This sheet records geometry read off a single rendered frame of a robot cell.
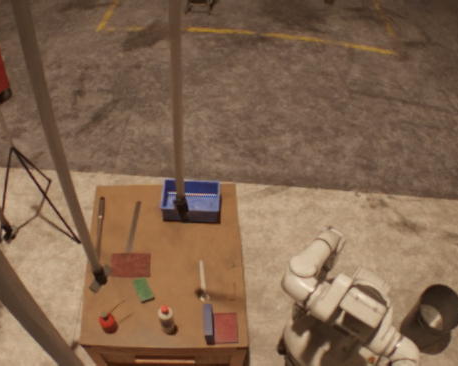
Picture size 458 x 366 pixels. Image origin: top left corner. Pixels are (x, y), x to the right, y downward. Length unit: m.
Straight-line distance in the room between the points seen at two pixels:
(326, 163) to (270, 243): 0.86
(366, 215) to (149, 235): 1.58
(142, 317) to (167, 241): 0.45
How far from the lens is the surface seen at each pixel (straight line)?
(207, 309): 2.06
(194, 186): 2.50
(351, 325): 1.41
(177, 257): 2.33
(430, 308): 2.90
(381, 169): 3.62
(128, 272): 2.29
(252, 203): 3.14
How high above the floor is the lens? 2.47
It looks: 51 degrees down
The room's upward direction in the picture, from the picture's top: 3 degrees clockwise
